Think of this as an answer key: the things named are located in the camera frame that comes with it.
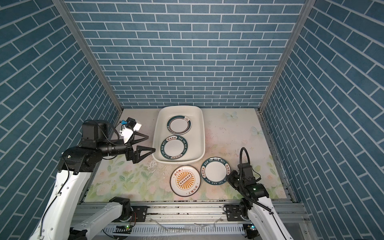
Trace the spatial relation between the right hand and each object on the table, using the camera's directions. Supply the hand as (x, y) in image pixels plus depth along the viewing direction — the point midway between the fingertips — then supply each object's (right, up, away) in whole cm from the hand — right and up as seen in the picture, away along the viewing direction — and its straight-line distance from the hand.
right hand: (225, 174), depth 83 cm
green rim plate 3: (-5, 0, +6) cm, 8 cm away
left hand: (-35, +21, -23) cm, 47 cm away
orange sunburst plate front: (-23, -4, +1) cm, 23 cm away
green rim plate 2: (-31, +13, +15) cm, 37 cm away
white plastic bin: (-18, +18, +19) cm, 32 cm away
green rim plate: (-29, +27, +25) cm, 47 cm away
